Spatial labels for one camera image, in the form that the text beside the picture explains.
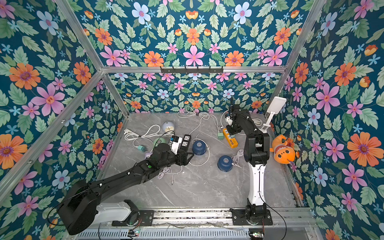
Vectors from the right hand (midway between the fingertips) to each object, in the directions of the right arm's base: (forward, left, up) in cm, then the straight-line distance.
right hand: (237, 133), depth 103 cm
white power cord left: (+1, +63, 0) cm, 63 cm away
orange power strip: (-8, +4, -1) cm, 9 cm away
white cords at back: (+21, +36, -1) cm, 42 cm away
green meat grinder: (-14, +51, +8) cm, 54 cm away
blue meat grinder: (-17, +26, +6) cm, 32 cm away
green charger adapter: (-15, +64, +1) cm, 65 cm away
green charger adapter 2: (-1, +12, -2) cm, 12 cm away
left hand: (-24, +29, +12) cm, 40 cm away
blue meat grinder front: (-27, +11, +6) cm, 29 cm away
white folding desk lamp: (0, -18, +25) cm, 31 cm away
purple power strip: (-19, +59, 0) cm, 62 cm away
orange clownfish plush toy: (-18, -25, +3) cm, 31 cm away
